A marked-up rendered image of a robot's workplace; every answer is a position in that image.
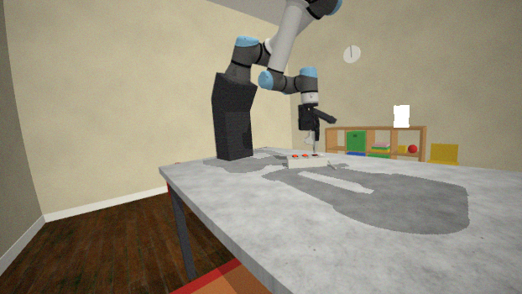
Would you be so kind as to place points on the white power strip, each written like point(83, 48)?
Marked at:
point(303, 161)

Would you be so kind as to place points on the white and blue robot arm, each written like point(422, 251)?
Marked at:
point(297, 15)

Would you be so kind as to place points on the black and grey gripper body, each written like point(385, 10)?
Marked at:
point(310, 119)

